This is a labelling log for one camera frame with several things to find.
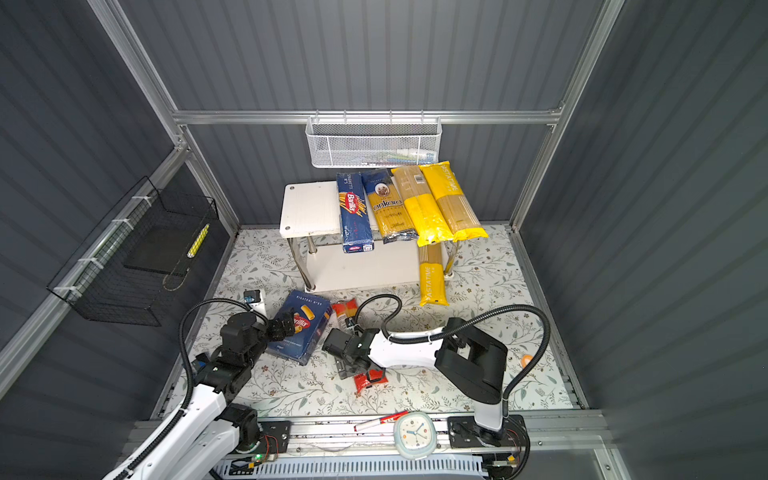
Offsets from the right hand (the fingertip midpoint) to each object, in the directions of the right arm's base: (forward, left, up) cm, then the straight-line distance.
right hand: (359, 363), depth 86 cm
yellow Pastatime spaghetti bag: (+23, -22, +8) cm, 33 cm away
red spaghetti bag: (+16, +4, +3) cm, 17 cm away
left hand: (+10, +22, +14) cm, 28 cm away
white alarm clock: (-18, -15, +2) cm, 24 cm away
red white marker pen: (-15, -7, +1) cm, 16 cm away
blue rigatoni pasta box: (+12, +15, +7) cm, 20 cm away
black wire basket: (+18, +54, +31) cm, 65 cm away
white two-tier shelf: (+25, +10, +34) cm, 43 cm away
